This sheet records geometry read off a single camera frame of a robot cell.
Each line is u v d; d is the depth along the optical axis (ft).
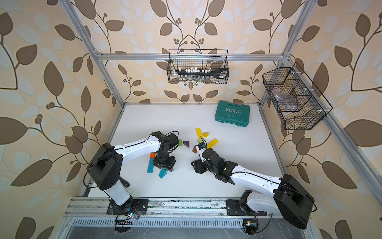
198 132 3.45
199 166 2.36
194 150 3.09
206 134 3.34
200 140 3.22
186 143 3.11
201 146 2.42
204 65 3.23
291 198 1.35
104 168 1.51
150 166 2.90
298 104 2.43
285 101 2.28
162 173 2.77
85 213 2.42
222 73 2.70
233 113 3.56
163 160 2.42
